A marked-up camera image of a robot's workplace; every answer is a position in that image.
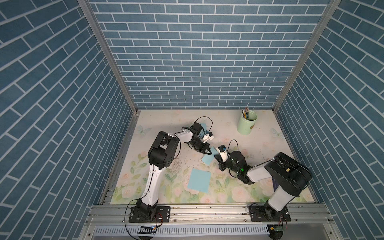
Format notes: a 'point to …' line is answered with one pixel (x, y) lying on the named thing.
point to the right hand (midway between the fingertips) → (216, 156)
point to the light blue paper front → (199, 180)
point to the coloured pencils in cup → (245, 112)
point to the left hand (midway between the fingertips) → (213, 153)
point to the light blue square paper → (204, 126)
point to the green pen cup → (245, 126)
